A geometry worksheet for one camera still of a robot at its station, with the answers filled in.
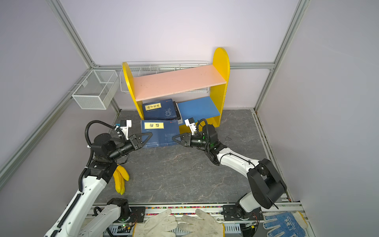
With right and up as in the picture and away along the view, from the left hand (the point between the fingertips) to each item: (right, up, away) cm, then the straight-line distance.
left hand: (152, 137), depth 67 cm
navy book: (-1, +14, +19) cm, 24 cm away
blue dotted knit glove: (+67, -43, +3) cm, 80 cm away
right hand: (+9, -3, +4) cm, 10 cm away
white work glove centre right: (+23, -44, +3) cm, 50 cm away
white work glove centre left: (+4, -43, +4) cm, 43 cm away
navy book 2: (+4, +2, +4) cm, 6 cm away
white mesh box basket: (-43, +28, +27) cm, 58 cm away
